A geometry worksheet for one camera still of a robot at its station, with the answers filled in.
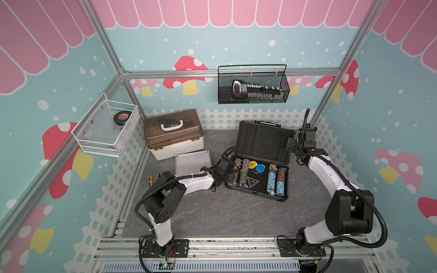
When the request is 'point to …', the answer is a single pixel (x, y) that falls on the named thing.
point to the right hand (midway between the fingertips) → (297, 142)
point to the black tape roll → (120, 118)
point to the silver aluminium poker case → (192, 163)
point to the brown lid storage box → (173, 133)
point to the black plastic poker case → (260, 160)
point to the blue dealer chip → (260, 168)
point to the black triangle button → (252, 182)
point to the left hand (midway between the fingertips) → (228, 176)
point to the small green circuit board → (165, 265)
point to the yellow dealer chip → (252, 164)
